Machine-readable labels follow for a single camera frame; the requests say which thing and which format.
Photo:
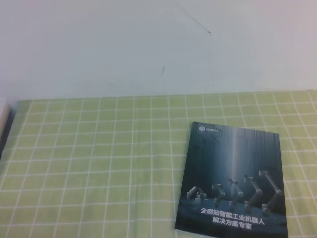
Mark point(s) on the robotics brochure book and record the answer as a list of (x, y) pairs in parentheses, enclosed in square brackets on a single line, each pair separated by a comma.
[(232, 184)]

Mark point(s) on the green checkered tablecloth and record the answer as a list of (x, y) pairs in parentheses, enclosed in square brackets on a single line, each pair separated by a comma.
[(112, 167)]

